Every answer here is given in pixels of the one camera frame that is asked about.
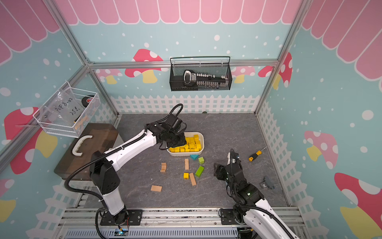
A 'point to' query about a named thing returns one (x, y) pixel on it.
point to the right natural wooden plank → (192, 179)
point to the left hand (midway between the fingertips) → (184, 145)
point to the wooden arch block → (163, 167)
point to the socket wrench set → (205, 80)
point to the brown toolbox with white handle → (95, 137)
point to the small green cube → (201, 160)
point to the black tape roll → (86, 100)
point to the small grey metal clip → (267, 182)
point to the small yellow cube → (196, 137)
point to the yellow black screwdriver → (258, 153)
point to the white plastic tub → (195, 144)
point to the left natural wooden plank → (186, 164)
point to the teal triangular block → (194, 157)
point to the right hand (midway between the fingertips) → (218, 165)
